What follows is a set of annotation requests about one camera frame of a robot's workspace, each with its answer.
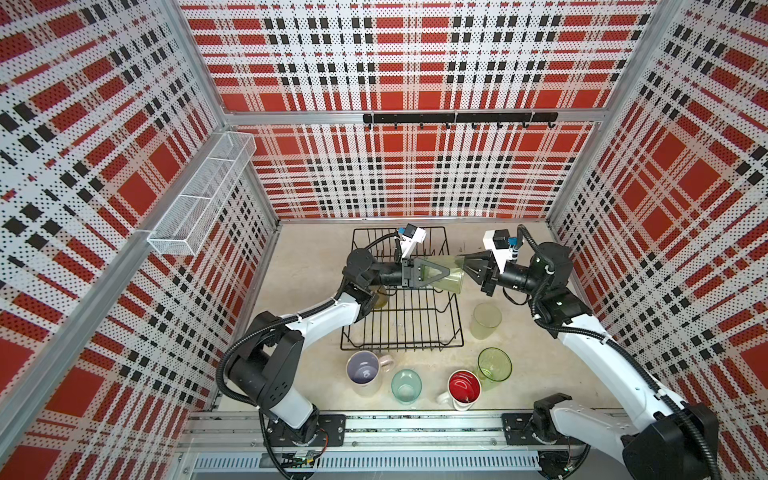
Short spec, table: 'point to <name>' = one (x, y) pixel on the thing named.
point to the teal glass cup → (406, 386)
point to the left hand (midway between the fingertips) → (449, 280)
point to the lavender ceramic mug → (364, 369)
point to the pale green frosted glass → (486, 318)
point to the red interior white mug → (464, 389)
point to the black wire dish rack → (414, 318)
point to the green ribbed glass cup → (455, 265)
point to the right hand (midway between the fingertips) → (458, 261)
